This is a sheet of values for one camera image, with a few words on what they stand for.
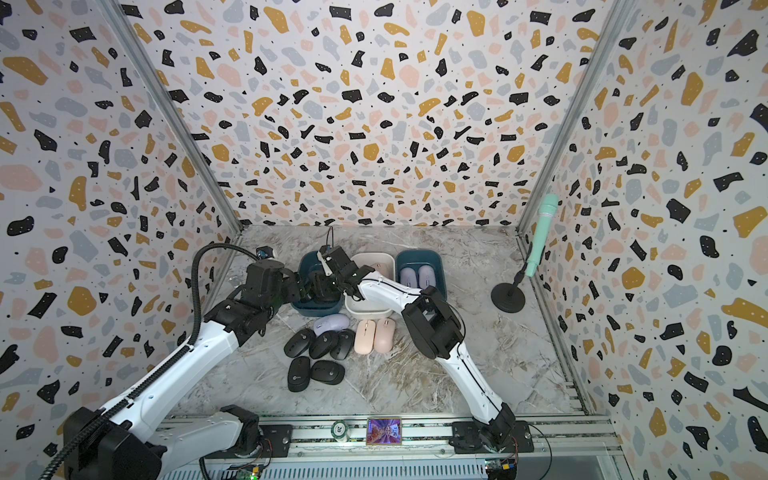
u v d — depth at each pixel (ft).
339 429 2.30
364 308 3.18
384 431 2.45
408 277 3.36
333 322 3.02
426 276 3.39
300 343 2.89
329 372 2.69
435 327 1.96
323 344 2.82
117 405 1.30
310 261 3.48
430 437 2.50
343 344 2.92
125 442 1.21
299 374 2.68
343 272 2.55
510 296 3.29
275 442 2.41
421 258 3.74
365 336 2.95
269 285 1.96
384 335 2.95
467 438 2.44
